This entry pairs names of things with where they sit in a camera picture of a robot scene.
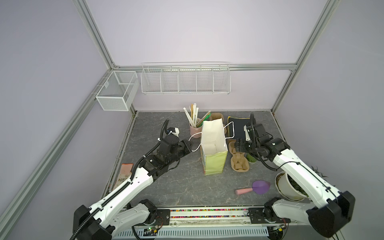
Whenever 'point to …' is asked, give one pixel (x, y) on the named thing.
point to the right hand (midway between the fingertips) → (241, 145)
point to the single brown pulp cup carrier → (239, 162)
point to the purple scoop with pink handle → (260, 187)
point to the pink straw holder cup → (194, 130)
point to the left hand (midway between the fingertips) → (194, 144)
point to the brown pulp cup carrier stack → (215, 116)
